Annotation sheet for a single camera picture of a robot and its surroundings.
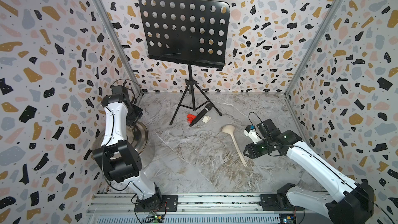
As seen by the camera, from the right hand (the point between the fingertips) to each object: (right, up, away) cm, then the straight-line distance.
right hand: (247, 151), depth 78 cm
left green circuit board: (-44, -30, -6) cm, 53 cm away
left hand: (-56, +17, +5) cm, 59 cm away
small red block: (-32, +15, +29) cm, 46 cm away
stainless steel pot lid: (-54, +6, 0) cm, 54 cm away
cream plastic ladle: (-6, +9, +19) cm, 22 cm away
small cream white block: (-21, +15, +26) cm, 36 cm away
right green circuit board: (+17, -29, -6) cm, 34 cm away
